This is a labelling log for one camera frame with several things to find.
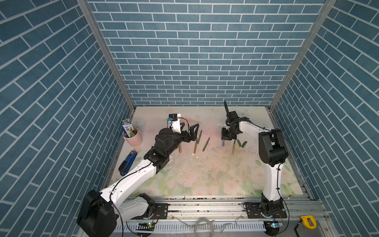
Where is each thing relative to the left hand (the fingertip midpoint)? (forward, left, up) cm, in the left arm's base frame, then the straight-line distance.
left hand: (196, 125), depth 73 cm
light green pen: (+7, -8, -28) cm, 30 cm away
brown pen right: (+5, -26, -29) cm, 40 cm away
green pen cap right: (+6, -34, -28) cm, 44 cm away
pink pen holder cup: (+5, +38, -22) cm, 44 cm away
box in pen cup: (+8, +40, -14) cm, 43 cm away
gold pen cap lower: (+4, +10, -30) cm, 32 cm away
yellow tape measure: (-37, -54, -26) cm, 71 cm away
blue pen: (+7, -19, -28) cm, 35 cm away
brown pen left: (+4, 0, -30) cm, 30 cm away
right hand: (+11, -19, -28) cm, 36 cm away
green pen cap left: (+7, -30, -28) cm, 42 cm away
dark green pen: (+13, -3, -29) cm, 32 cm away
